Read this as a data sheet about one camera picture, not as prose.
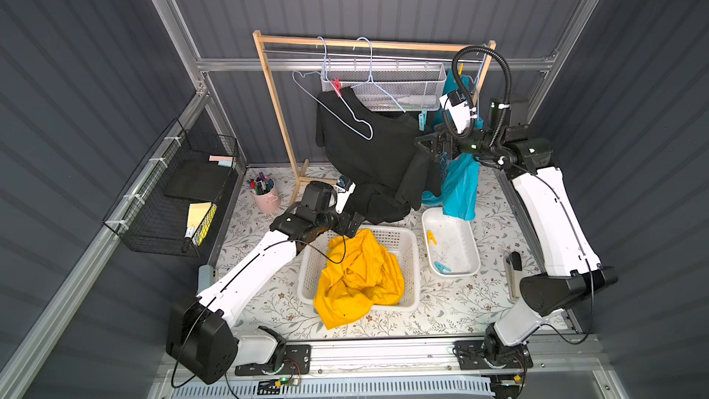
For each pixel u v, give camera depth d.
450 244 0.94
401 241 0.90
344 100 0.74
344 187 0.68
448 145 0.59
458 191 0.73
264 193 0.97
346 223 0.70
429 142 0.60
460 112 0.57
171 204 0.74
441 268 0.90
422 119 0.69
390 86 0.71
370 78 0.72
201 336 0.39
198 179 0.76
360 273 0.82
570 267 0.43
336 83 0.82
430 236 0.96
